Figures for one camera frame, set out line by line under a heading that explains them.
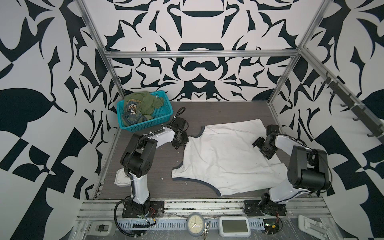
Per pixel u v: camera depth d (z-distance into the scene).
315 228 0.69
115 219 0.69
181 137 0.87
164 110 1.14
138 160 0.50
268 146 0.77
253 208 0.74
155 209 0.74
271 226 0.71
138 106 1.07
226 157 0.94
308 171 0.47
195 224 0.67
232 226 0.66
